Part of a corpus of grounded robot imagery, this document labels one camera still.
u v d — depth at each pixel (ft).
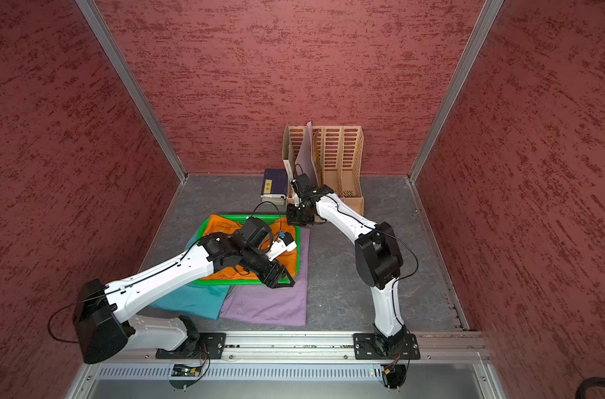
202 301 2.63
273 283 2.06
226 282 2.54
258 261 2.07
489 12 2.32
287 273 2.15
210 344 2.44
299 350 2.43
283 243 2.19
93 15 2.33
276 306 2.66
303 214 2.50
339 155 3.73
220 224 2.94
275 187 3.75
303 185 2.40
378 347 2.15
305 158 3.13
